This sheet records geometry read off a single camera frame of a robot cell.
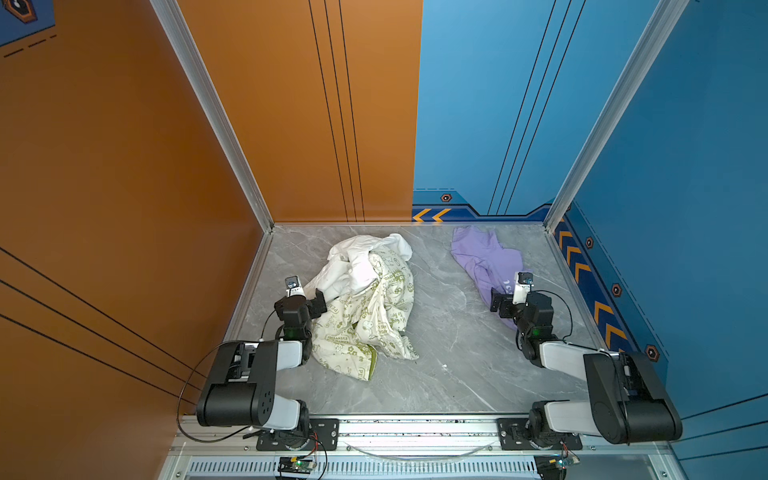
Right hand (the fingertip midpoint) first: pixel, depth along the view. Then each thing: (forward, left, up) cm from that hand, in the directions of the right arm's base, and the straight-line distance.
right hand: (506, 289), depth 91 cm
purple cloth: (+13, 0, -6) cm, 14 cm away
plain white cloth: (+1, +47, +11) cm, 49 cm away
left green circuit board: (-43, +58, -9) cm, 73 cm away
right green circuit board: (-43, -6, -8) cm, 44 cm away
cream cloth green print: (-12, +48, -4) cm, 49 cm away
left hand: (0, +63, 0) cm, 63 cm away
